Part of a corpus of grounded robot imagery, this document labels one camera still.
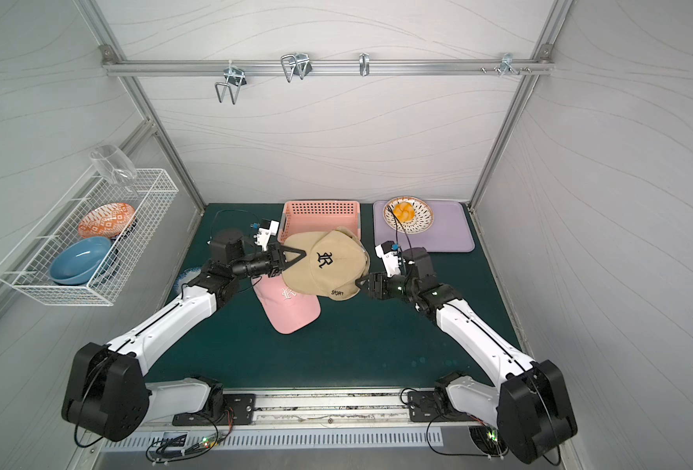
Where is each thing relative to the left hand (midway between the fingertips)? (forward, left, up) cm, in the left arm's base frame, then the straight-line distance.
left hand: (306, 256), depth 74 cm
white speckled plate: (+35, -39, -23) cm, 57 cm away
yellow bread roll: (+38, -32, -22) cm, 54 cm away
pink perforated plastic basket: (+36, +2, -23) cm, 43 cm away
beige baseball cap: (0, -7, -3) cm, 7 cm away
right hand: (-1, -15, -9) cm, 18 cm away
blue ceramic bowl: (-10, +47, +10) cm, 49 cm away
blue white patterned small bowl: (+6, +44, -22) cm, 49 cm away
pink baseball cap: (-4, +9, -24) cm, 26 cm away
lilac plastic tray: (+30, -49, -24) cm, 63 cm away
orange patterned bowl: (+4, +49, +8) cm, 50 cm away
